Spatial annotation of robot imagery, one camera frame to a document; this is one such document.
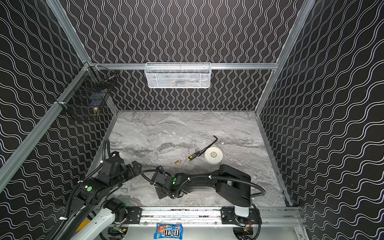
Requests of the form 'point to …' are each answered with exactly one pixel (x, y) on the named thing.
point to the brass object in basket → (95, 112)
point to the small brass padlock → (178, 162)
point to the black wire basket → (89, 90)
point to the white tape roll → (213, 154)
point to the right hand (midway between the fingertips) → (160, 191)
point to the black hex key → (208, 146)
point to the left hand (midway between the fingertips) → (138, 168)
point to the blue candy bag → (169, 231)
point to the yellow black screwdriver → (193, 156)
